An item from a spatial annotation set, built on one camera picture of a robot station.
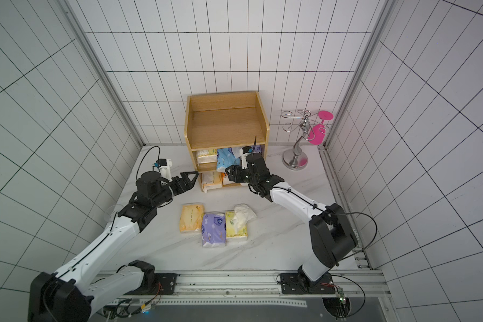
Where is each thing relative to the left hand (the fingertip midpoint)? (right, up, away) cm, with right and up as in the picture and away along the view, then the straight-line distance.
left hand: (191, 179), depth 79 cm
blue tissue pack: (+13, +9, +7) cm, 17 cm away
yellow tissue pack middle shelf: (+5, +10, +8) cm, 13 cm away
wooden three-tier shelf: (+10, +22, +4) cm, 24 cm away
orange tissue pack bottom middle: (+12, -2, +17) cm, 21 cm away
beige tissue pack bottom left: (+5, -2, +16) cm, 17 cm away
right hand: (+13, +3, +5) cm, 14 cm away
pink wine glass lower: (+58, +20, +18) cm, 64 cm away
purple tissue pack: (+9, -21, +2) cm, 23 cm away
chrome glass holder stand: (+51, +8, +32) cm, 61 cm away
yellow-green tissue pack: (+18, -18, +4) cm, 26 cm away
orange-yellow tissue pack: (-2, -18, +6) cm, 19 cm away
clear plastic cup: (-41, -16, +14) cm, 47 cm away
